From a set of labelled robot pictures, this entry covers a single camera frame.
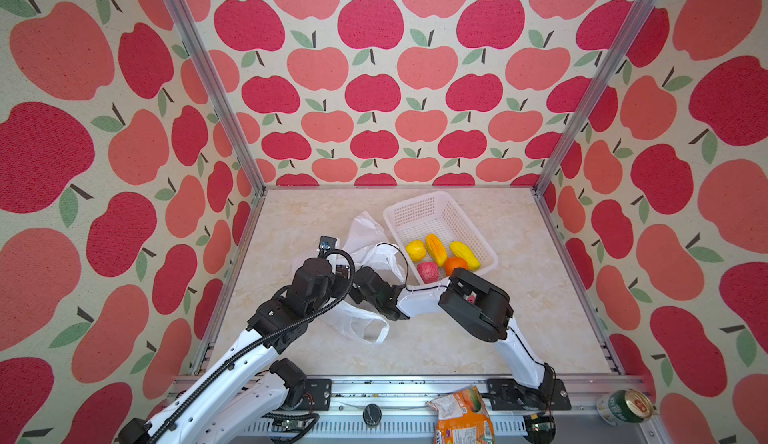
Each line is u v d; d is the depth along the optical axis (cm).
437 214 111
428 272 90
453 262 93
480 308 54
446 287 58
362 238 90
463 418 68
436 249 98
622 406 65
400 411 73
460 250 96
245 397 57
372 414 64
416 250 95
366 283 74
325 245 63
